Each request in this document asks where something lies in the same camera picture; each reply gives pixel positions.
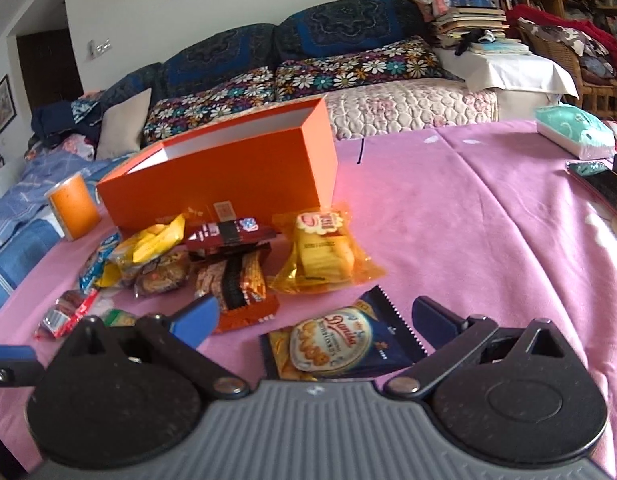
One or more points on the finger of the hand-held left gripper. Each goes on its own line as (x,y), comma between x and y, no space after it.
(11,352)

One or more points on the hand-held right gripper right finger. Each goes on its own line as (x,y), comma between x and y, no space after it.
(433,320)

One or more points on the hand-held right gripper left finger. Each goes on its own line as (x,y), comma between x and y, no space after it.
(198,317)

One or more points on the brown cookie clear packet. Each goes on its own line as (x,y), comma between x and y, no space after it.
(161,275)

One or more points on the orange brown snack packet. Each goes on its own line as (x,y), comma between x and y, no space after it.
(248,280)

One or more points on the red clear date packet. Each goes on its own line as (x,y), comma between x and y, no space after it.
(68,310)

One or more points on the green snack packet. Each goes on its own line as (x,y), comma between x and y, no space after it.
(119,317)

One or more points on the dark red bar packet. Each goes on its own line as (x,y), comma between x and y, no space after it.
(213,235)

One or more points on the yellow crinkled snack packet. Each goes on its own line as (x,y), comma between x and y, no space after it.
(153,242)

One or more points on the dark blue cookie packet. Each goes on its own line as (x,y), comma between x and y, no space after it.
(328,345)

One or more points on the clear yellow cake packet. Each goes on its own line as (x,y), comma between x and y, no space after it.
(323,255)

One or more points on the orange cardboard box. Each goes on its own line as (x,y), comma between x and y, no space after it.
(228,180)

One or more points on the pink tablecloth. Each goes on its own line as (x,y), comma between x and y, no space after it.
(463,210)

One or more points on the blue plaid blanket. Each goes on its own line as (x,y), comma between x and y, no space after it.
(18,210)

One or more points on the orange label mug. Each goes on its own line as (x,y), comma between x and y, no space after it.
(76,205)

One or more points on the beige pillow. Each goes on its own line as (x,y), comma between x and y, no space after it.
(123,125)

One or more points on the floral cushion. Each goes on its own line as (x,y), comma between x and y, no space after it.
(358,67)
(208,105)

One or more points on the quilted cream cover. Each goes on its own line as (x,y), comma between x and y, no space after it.
(408,107)

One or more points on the dark green packet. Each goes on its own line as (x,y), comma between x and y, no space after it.
(586,168)

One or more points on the teal tissue pack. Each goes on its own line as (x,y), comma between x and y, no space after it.
(573,130)

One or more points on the dark blue clothes pile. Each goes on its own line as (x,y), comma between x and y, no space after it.
(58,120)

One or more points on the blue patterned sofa cushion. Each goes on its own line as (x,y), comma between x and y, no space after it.
(218,57)
(133,85)
(348,25)

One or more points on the small framed picture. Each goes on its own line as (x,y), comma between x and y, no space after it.
(2,105)

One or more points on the white cloth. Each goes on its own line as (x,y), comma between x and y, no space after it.
(513,70)

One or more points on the dark wooden door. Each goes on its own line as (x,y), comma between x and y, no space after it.
(48,70)

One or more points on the wicker chair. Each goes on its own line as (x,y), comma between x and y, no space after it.
(563,65)

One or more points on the stack of books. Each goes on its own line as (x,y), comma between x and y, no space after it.
(468,20)

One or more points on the red cloth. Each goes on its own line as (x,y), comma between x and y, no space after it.
(543,17)

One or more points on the light switch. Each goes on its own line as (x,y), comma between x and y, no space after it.
(100,48)

